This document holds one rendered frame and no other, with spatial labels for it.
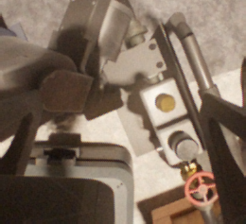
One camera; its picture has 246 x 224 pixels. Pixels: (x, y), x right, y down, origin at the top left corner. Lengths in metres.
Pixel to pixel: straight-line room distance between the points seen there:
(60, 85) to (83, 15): 0.08
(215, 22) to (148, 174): 0.70
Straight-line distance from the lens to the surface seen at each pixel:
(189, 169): 0.52
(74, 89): 0.19
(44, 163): 0.77
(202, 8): 0.99
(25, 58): 0.17
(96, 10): 0.22
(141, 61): 0.28
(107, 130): 0.94
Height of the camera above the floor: 0.91
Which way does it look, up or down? 83 degrees down
